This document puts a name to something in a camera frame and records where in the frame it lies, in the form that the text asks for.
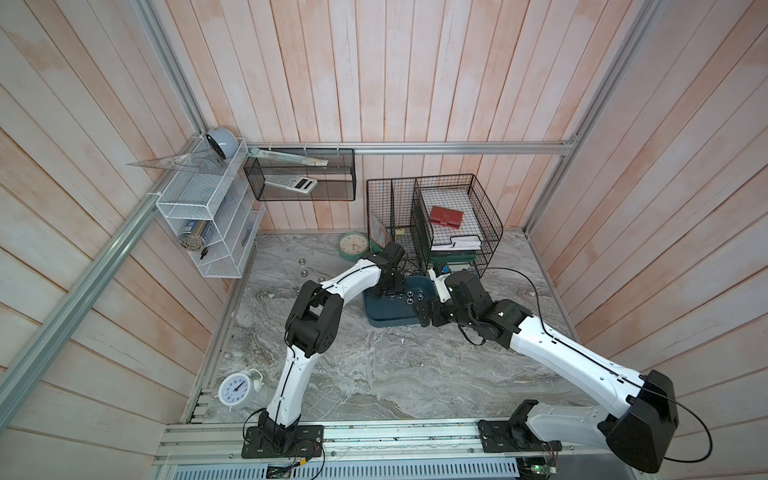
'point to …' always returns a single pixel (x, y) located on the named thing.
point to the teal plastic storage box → (398, 310)
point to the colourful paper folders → (379, 235)
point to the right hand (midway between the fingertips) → (426, 301)
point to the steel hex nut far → (302, 262)
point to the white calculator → (303, 184)
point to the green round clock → (353, 246)
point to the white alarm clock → (237, 389)
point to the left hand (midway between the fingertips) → (394, 291)
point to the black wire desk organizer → (404, 204)
